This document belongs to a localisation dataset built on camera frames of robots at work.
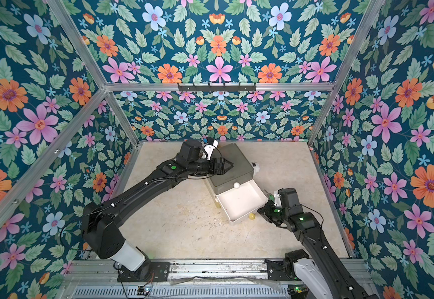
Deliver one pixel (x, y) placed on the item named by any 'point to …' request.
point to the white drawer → (239, 202)
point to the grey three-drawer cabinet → (241, 170)
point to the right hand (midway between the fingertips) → (257, 209)
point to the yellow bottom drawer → (217, 204)
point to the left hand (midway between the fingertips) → (228, 164)
